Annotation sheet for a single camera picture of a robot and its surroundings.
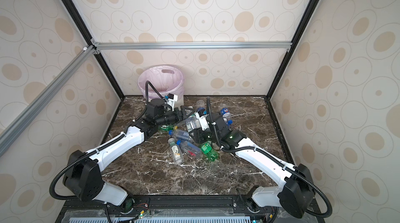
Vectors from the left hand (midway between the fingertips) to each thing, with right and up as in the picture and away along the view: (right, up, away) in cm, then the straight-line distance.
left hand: (195, 111), depth 74 cm
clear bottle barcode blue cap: (-10, -14, +20) cm, 26 cm away
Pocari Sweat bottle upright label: (+2, +2, +31) cm, 31 cm away
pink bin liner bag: (-18, +20, +29) cm, 40 cm away
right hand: (-1, -10, +2) cm, 10 cm away
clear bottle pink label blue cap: (-4, -21, +16) cm, 27 cm away
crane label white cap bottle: (-10, -23, +10) cm, 27 cm away
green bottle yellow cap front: (+6, -21, +13) cm, 26 cm away
